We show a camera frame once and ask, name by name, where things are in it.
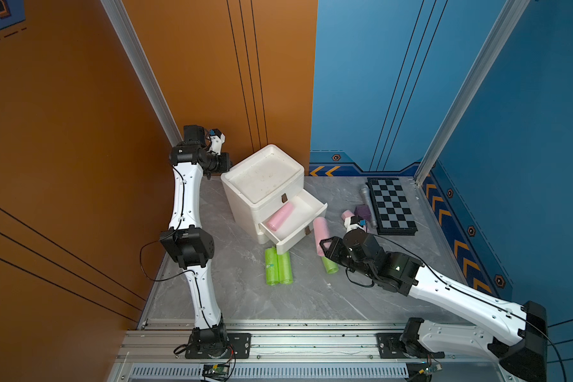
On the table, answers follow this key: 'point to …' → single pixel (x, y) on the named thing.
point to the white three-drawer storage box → (263, 194)
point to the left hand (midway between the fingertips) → (231, 160)
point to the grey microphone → (367, 200)
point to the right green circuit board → (429, 369)
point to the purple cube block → (363, 212)
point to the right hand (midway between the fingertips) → (320, 244)
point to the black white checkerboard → (391, 210)
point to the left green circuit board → (222, 368)
